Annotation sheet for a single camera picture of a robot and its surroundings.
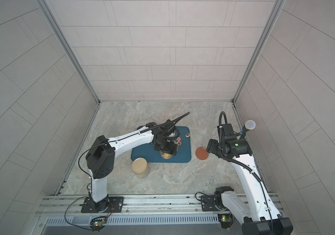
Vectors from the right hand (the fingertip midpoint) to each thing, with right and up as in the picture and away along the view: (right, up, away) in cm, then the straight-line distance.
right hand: (212, 147), depth 75 cm
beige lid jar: (-37, -9, -2) cm, 39 cm away
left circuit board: (-54, -31, -11) cm, 63 cm away
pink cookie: (-18, +5, -2) cm, 18 cm away
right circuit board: (+5, -32, -7) cm, 33 cm away
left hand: (-20, -4, +9) cm, 22 cm away
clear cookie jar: (-24, -5, +2) cm, 25 cm away
